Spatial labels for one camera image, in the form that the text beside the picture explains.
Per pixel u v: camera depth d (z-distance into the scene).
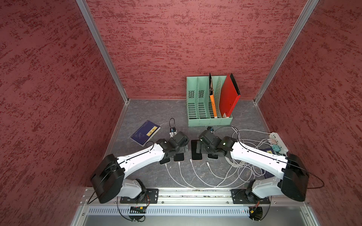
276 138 0.96
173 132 0.75
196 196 0.76
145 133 0.98
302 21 0.76
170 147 0.60
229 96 0.95
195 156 0.87
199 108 1.12
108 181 0.41
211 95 0.83
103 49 0.88
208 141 0.61
